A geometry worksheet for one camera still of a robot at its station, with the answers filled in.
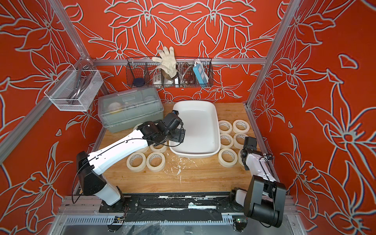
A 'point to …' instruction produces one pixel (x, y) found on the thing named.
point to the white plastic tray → (200, 121)
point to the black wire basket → (142, 72)
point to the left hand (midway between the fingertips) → (178, 131)
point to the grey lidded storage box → (123, 110)
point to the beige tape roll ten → (241, 126)
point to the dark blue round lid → (138, 82)
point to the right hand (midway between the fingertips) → (246, 156)
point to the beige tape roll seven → (136, 126)
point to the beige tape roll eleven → (225, 127)
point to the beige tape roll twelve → (239, 157)
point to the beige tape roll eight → (158, 150)
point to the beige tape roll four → (240, 146)
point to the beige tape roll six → (227, 157)
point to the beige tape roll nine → (155, 162)
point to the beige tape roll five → (226, 140)
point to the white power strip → (157, 78)
